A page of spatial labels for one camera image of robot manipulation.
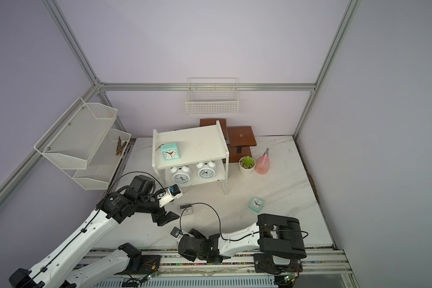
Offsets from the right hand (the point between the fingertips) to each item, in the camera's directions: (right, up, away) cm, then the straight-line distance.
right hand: (187, 241), depth 79 cm
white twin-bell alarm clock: (-2, +30, -3) cm, 30 cm away
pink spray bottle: (+37, +35, +14) cm, 53 cm away
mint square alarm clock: (+33, +14, +10) cm, 37 cm away
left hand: (-5, +16, -6) cm, 18 cm away
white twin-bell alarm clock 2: (+9, +32, -1) cm, 34 cm away
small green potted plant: (+29, +34, +17) cm, 48 cm away
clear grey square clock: (-2, +12, +7) cm, 14 cm away
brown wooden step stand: (+25, +48, +22) cm, 58 cm away
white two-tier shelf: (+4, +39, -10) cm, 40 cm away
